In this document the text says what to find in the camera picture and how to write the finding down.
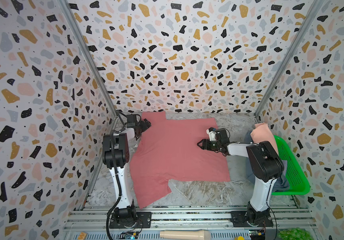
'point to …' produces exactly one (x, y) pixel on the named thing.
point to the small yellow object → (239, 238)
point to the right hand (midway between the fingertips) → (199, 141)
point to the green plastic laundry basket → (299, 183)
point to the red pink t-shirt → (168, 150)
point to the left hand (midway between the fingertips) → (147, 122)
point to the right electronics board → (257, 234)
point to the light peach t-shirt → (261, 132)
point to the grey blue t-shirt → (281, 184)
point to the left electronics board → (128, 235)
